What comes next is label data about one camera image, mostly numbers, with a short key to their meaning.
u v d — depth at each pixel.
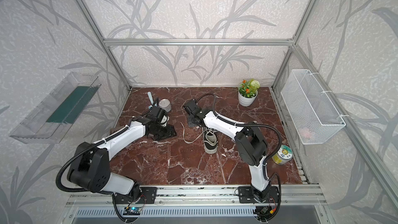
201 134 0.94
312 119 0.60
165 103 1.05
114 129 0.96
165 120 0.77
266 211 0.74
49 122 0.63
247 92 0.99
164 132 0.77
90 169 0.43
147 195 0.74
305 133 0.72
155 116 0.70
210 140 0.86
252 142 0.49
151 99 1.11
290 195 0.75
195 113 0.68
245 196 0.74
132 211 0.72
